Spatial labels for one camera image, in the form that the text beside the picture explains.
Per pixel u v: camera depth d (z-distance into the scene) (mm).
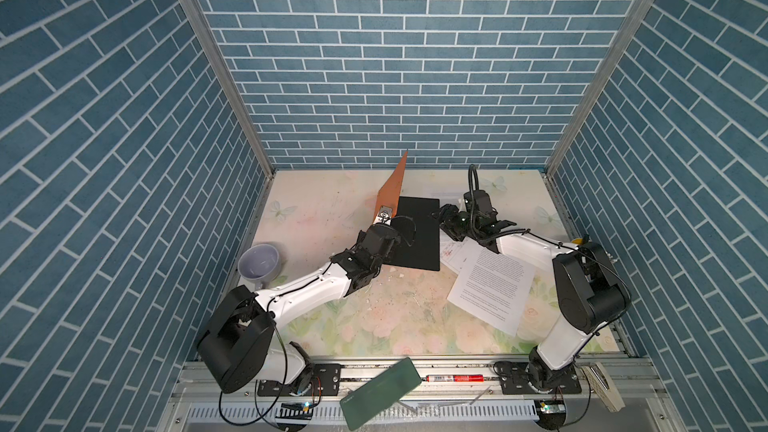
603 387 716
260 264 918
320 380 728
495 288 906
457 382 737
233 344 414
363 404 708
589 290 476
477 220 732
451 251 975
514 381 735
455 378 736
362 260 632
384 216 729
